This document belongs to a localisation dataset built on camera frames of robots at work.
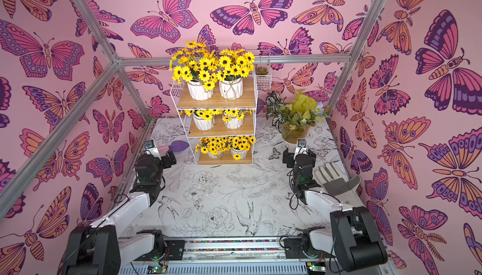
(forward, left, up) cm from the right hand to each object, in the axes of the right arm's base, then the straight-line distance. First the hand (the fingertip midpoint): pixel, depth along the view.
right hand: (301, 148), depth 87 cm
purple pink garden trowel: (+11, +64, -14) cm, 67 cm away
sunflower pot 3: (0, +41, +1) cm, 41 cm away
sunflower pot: (+1, +42, +18) cm, 46 cm away
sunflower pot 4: (+2, +28, -1) cm, 28 cm away
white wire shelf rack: (+2, +36, +9) cm, 37 cm away
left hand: (-2, +64, +2) cm, 64 cm away
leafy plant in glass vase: (+13, +2, +4) cm, 14 cm away
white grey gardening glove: (-14, -21, -14) cm, 29 cm away
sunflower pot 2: (+2, +31, +18) cm, 36 cm away
